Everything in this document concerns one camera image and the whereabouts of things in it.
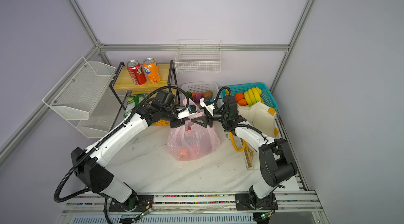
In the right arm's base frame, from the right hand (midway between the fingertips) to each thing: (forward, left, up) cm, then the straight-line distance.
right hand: (193, 116), depth 76 cm
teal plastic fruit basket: (+33, -49, -20) cm, 62 cm away
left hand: (+1, +4, -2) cm, 5 cm away
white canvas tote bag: (+9, -37, -11) cm, 39 cm away
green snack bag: (+14, +36, -4) cm, 39 cm away
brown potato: (+35, -7, -19) cm, 40 cm away
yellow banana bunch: (+30, -38, -16) cm, 51 cm away
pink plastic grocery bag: (-7, +1, -12) cm, 14 cm away
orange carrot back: (+35, +4, -20) cm, 40 cm away
